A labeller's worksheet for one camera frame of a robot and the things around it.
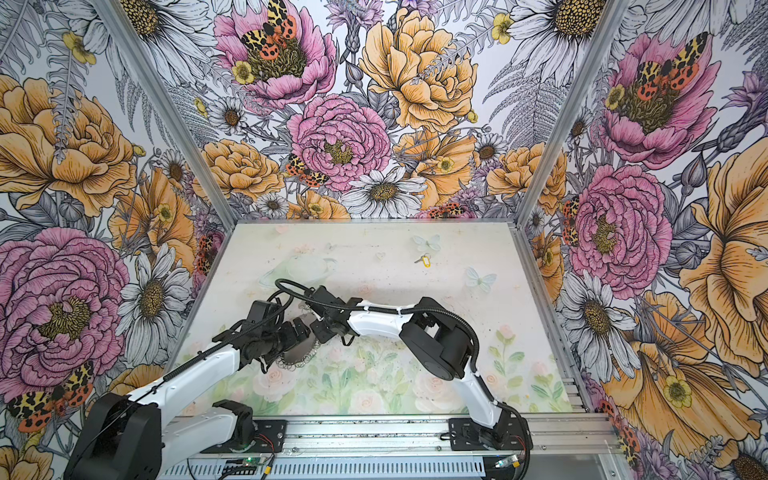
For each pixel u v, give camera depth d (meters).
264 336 0.68
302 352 0.87
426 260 1.10
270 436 0.74
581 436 0.76
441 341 0.53
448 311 0.51
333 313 0.71
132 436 0.40
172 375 0.49
